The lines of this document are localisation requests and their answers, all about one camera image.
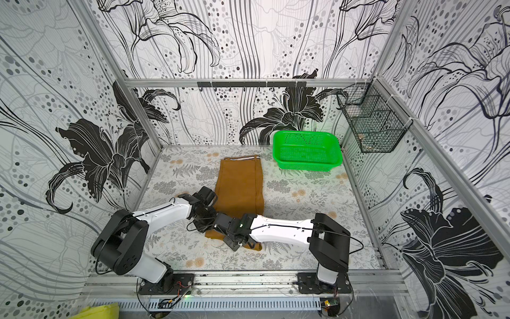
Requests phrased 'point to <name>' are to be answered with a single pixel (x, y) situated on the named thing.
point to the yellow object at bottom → (109, 311)
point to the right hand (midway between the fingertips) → (236, 235)
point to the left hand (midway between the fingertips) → (220, 227)
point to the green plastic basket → (307, 150)
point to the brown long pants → (240, 191)
